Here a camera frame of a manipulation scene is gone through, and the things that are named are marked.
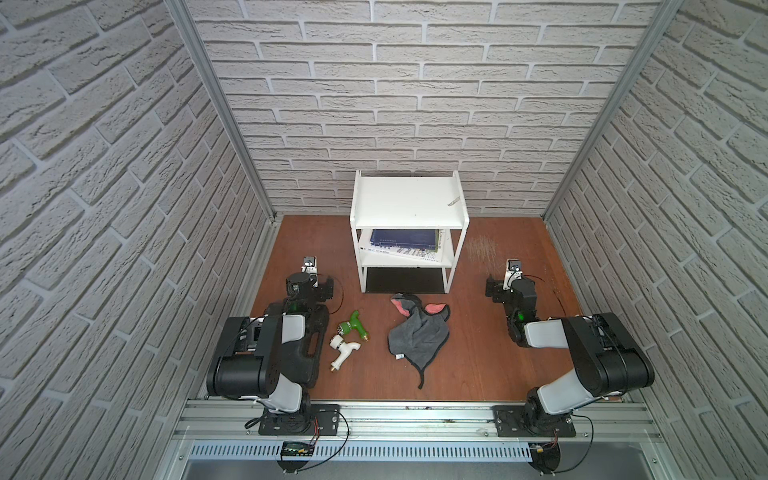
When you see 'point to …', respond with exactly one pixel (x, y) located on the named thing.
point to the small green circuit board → (297, 449)
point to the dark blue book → (422, 239)
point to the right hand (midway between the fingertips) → (510, 275)
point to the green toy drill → (353, 323)
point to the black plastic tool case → (304, 368)
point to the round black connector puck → (546, 456)
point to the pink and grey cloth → (421, 334)
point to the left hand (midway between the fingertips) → (303, 272)
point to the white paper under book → (424, 254)
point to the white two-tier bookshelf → (408, 222)
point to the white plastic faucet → (346, 348)
